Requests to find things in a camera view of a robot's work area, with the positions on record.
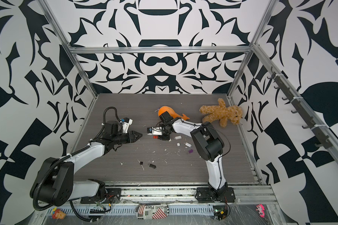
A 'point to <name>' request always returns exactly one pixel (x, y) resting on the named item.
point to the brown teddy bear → (222, 113)
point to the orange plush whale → (169, 110)
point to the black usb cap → (141, 163)
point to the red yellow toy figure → (57, 213)
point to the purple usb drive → (190, 151)
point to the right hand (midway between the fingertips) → (158, 131)
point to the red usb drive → (155, 137)
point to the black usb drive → (152, 166)
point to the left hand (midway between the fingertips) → (139, 133)
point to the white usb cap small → (178, 144)
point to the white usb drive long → (188, 145)
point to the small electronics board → (219, 212)
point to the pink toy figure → (261, 209)
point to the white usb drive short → (178, 137)
